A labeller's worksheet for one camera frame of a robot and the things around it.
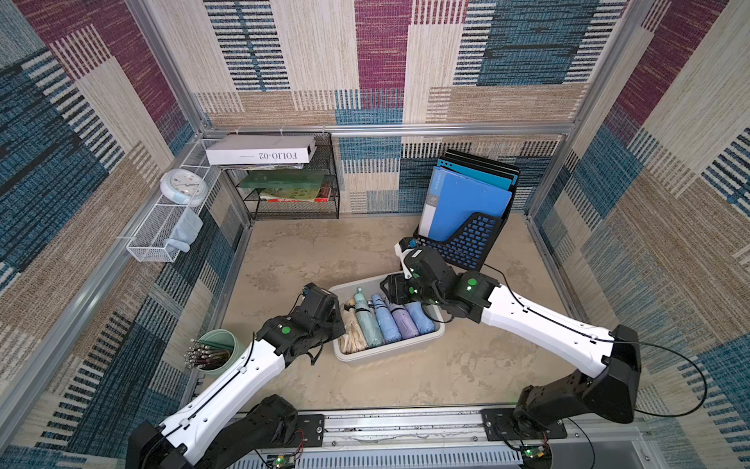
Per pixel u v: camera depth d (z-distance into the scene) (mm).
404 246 662
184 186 754
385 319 832
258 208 1148
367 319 811
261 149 787
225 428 535
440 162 940
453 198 894
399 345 741
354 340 779
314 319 580
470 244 945
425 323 794
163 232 710
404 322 812
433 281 541
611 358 409
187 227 698
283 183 939
